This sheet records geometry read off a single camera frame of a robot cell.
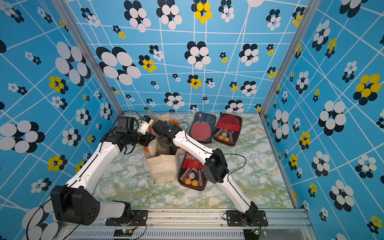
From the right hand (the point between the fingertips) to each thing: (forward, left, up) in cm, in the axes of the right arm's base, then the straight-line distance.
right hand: (168, 141), depth 90 cm
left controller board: (-44, +18, -14) cm, 50 cm away
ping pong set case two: (+17, -39, -8) cm, 43 cm away
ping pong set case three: (-15, -13, -9) cm, 22 cm away
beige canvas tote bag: (-18, -1, +8) cm, 20 cm away
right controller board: (-44, -43, -12) cm, 63 cm away
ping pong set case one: (+20, -21, -10) cm, 31 cm away
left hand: (-2, +6, +10) cm, 11 cm away
